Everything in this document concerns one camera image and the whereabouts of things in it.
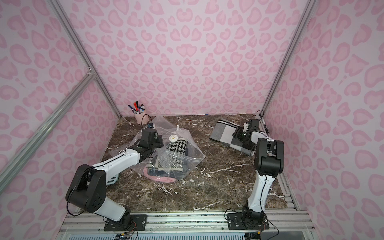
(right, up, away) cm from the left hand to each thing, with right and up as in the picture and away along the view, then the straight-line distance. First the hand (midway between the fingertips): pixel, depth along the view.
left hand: (160, 135), depth 92 cm
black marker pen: (-17, +20, +17) cm, 31 cm away
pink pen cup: (-18, +12, +18) cm, 28 cm away
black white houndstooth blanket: (+10, -9, -2) cm, 14 cm away
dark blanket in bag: (+10, -20, -12) cm, 25 cm away
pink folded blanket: (+1, -24, -8) cm, 25 cm away
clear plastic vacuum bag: (+2, -12, -8) cm, 15 cm away
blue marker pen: (-23, +17, +15) cm, 32 cm away
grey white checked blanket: (+41, +2, +15) cm, 44 cm away
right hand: (+49, +1, +12) cm, 51 cm away
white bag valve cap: (+8, -1, -2) cm, 9 cm away
